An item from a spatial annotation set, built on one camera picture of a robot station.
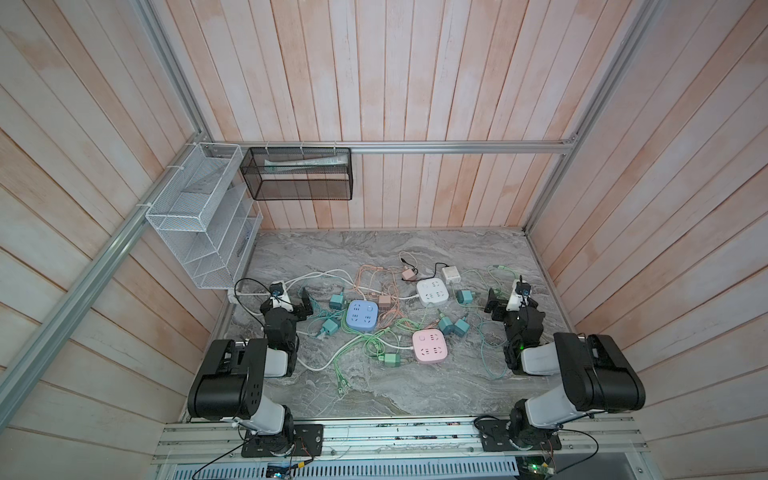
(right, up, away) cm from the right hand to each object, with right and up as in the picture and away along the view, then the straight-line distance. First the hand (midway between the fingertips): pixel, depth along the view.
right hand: (507, 290), depth 91 cm
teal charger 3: (-55, -5, +7) cm, 55 cm away
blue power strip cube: (-46, -9, +2) cm, 46 cm away
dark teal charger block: (-55, -11, -1) cm, 56 cm away
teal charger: (-20, -10, -1) cm, 22 cm away
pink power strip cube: (-25, -16, -4) cm, 30 cm away
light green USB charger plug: (-36, -19, -8) cm, 42 cm away
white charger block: (-14, +4, +13) cm, 20 cm away
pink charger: (-38, -5, +7) cm, 39 cm away
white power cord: (-48, -17, -1) cm, 51 cm away
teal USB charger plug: (-14, -11, +1) cm, 18 cm away
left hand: (-68, -2, 0) cm, 68 cm away
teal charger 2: (-11, -3, +7) cm, 14 cm away
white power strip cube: (-22, -2, +7) cm, 23 cm away
